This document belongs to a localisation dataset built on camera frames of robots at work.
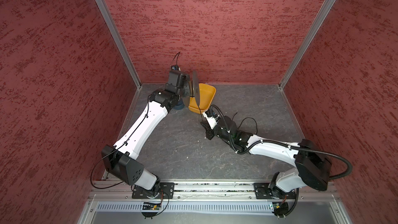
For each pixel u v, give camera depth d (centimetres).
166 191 74
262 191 74
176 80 54
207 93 117
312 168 43
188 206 71
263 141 54
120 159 39
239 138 62
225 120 63
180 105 100
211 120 68
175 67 64
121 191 76
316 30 88
